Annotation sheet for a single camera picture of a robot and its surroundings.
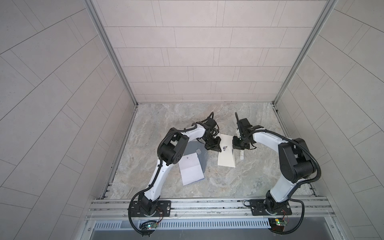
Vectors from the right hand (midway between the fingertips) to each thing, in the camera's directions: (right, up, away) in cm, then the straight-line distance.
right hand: (232, 146), depth 93 cm
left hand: (-5, -1, 0) cm, 5 cm away
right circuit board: (+15, -31, -25) cm, 42 cm away
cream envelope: (-4, -6, -3) cm, 8 cm away
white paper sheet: (-26, -11, -9) cm, 29 cm away
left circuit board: (-43, -29, -28) cm, 59 cm away
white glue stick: (+5, -4, -4) cm, 8 cm away
